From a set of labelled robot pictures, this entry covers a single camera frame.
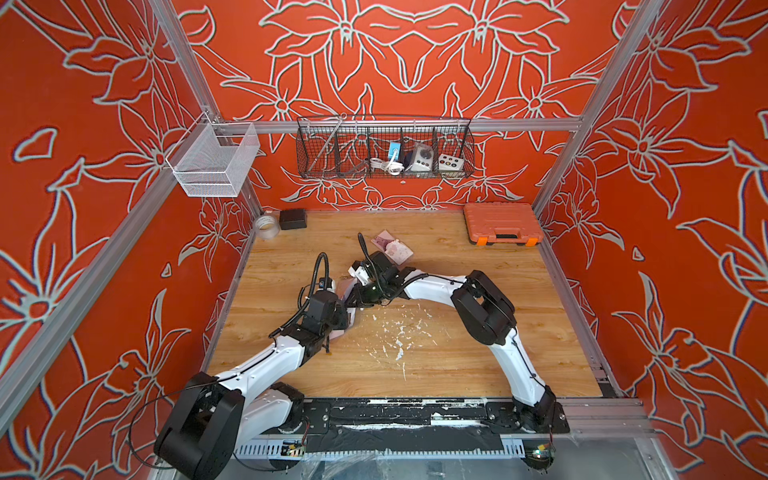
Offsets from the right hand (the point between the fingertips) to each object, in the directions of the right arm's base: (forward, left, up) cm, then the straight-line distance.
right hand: (339, 306), depth 89 cm
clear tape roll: (+35, +33, -2) cm, 48 cm away
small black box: (+40, +24, -3) cm, 47 cm away
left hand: (0, -1, 0) cm, 1 cm away
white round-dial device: (+37, -25, +28) cm, 53 cm away
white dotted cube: (+39, -34, +25) cm, 57 cm away
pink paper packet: (+26, -16, -3) cm, 31 cm away
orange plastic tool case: (+35, -57, 0) cm, 67 cm away
